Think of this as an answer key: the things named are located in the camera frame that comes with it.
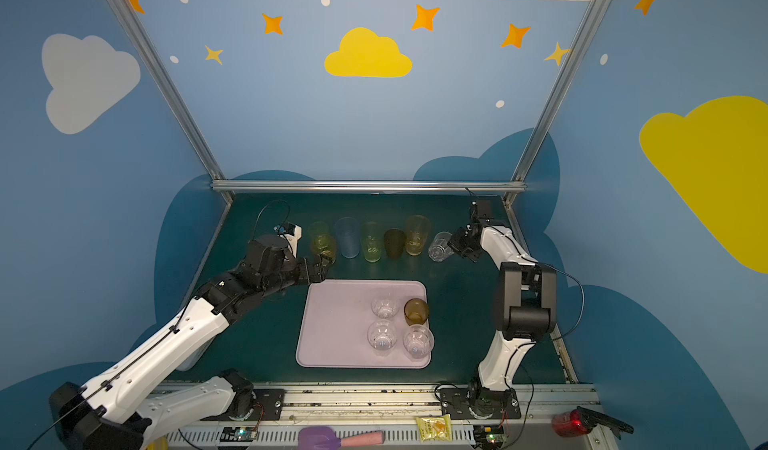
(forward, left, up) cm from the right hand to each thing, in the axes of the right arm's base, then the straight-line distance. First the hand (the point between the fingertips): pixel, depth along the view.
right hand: (456, 244), depth 97 cm
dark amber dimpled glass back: (+3, +20, -3) cm, 21 cm away
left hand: (-18, +39, +15) cm, 45 cm away
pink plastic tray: (-25, +28, -8) cm, 38 cm away
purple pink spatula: (-53, +36, -8) cm, 65 cm away
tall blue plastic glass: (+3, +37, +1) cm, 37 cm away
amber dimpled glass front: (-21, +13, -6) cm, 26 cm away
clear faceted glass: (+3, +4, -7) cm, 9 cm away
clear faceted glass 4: (-28, +23, -9) cm, 37 cm away
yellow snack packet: (-50, +8, -7) cm, 51 cm away
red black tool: (-48, -21, +5) cm, 53 cm away
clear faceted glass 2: (-20, +22, -8) cm, 31 cm away
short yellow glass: (+1, +45, -7) cm, 45 cm away
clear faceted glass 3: (-30, +12, -7) cm, 33 cm away
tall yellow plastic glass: (+4, +13, +1) cm, 14 cm away
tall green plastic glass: (+2, +28, -2) cm, 28 cm away
